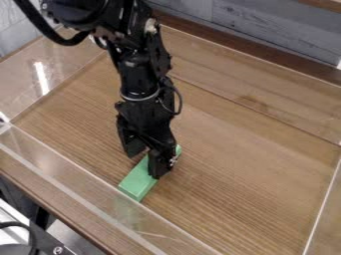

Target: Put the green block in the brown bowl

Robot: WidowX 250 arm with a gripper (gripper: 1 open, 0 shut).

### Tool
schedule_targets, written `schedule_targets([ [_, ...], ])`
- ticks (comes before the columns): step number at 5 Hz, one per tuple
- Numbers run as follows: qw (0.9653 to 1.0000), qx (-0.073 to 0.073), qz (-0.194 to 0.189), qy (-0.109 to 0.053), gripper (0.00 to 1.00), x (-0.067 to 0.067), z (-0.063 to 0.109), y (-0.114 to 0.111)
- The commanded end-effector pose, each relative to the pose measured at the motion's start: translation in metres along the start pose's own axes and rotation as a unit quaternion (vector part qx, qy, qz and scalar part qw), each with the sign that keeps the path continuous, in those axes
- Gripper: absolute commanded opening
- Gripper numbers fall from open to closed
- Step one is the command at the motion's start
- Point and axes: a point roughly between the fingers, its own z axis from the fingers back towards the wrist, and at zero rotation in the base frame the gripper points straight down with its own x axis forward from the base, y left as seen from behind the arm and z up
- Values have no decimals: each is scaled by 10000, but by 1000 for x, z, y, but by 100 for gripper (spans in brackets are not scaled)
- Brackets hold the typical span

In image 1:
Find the black device with knob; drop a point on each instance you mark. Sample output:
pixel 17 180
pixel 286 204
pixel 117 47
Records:
pixel 44 244

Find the clear acrylic enclosure wall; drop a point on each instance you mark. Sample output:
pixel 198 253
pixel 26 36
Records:
pixel 254 189

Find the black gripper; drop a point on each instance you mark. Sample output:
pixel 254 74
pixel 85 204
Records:
pixel 143 125

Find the green rectangular block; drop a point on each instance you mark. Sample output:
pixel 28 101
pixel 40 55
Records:
pixel 137 183

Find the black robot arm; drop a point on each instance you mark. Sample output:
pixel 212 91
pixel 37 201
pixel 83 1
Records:
pixel 125 30

